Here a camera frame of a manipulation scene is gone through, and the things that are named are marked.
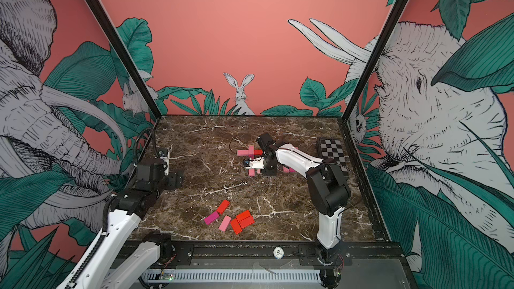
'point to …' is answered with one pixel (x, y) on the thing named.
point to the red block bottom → (236, 226)
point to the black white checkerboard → (333, 148)
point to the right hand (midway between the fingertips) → (265, 163)
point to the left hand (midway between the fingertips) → (169, 168)
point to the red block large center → (245, 219)
